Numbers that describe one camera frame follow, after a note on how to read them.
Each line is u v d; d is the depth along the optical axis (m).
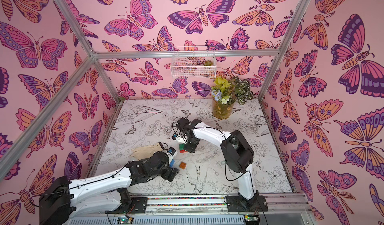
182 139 0.80
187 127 0.68
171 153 0.72
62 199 0.40
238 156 0.50
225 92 0.96
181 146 0.80
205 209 0.73
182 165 0.86
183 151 0.90
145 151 0.92
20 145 0.54
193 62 0.95
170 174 0.71
